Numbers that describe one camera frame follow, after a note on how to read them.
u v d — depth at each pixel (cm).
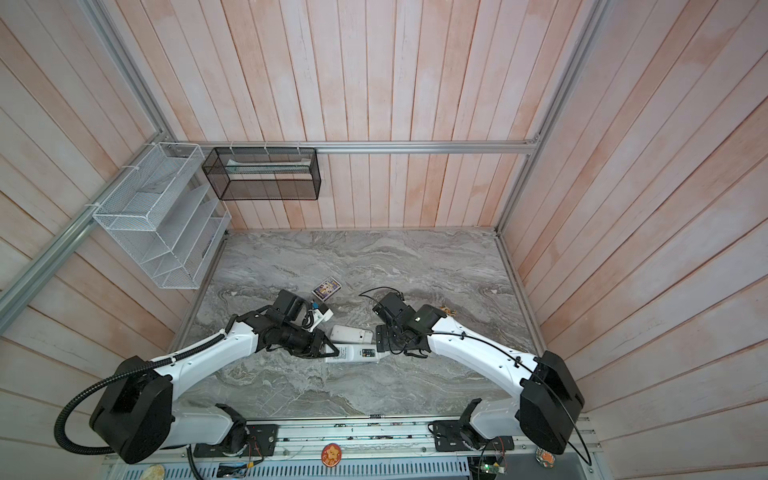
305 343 72
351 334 90
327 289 101
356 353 82
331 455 71
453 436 74
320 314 78
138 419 41
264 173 105
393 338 73
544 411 39
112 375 43
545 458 71
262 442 73
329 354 77
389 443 73
